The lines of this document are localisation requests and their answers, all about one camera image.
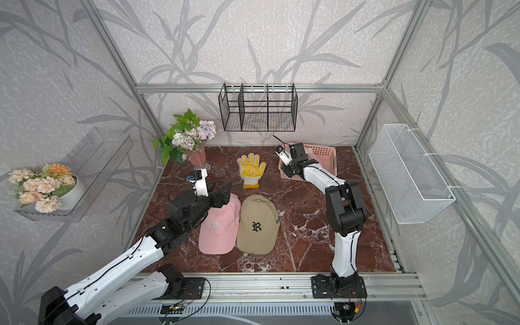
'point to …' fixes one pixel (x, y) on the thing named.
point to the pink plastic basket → (326, 157)
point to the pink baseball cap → (219, 229)
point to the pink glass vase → (198, 156)
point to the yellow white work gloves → (251, 170)
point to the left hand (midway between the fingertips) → (225, 182)
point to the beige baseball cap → (258, 225)
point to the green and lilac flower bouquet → (185, 134)
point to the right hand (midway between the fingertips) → (289, 161)
